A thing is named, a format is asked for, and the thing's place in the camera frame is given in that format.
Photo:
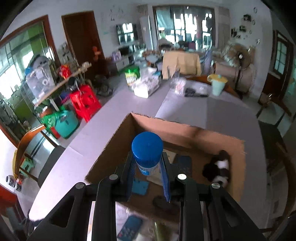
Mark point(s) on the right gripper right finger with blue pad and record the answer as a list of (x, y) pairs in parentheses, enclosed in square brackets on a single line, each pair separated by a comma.
[(169, 174)]

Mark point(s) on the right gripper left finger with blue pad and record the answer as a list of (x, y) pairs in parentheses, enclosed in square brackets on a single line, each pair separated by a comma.
[(127, 177)]

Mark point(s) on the white bottle blue cap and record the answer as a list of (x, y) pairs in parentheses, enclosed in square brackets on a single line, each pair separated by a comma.
[(147, 149)]

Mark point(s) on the brown cardboard box red print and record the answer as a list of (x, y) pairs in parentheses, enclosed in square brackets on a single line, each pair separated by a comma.
[(179, 140)]

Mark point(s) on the black white plush toy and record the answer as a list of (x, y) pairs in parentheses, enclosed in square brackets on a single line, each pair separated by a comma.
[(218, 169)]

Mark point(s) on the black remote control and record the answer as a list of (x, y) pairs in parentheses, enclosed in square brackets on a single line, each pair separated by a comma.
[(130, 228)]

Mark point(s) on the red plastic stool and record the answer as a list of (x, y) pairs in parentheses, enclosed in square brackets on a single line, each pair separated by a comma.
[(85, 102)]

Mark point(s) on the teal plastic basket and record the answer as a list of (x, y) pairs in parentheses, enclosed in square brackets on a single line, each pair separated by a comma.
[(66, 123)]

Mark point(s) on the white tissue box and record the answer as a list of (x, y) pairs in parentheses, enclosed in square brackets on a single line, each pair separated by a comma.
[(146, 85)]

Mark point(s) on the green snack canister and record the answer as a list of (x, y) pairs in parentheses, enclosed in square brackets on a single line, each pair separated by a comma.
[(132, 74)]

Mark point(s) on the mint cup yellow lid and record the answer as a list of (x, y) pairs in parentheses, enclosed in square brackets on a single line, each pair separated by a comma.
[(217, 82)]

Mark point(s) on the standing electric fan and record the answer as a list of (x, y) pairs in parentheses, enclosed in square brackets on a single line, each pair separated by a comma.
[(237, 56)]

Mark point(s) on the wall mounted television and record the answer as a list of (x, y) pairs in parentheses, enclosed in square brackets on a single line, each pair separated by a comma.
[(127, 33)]

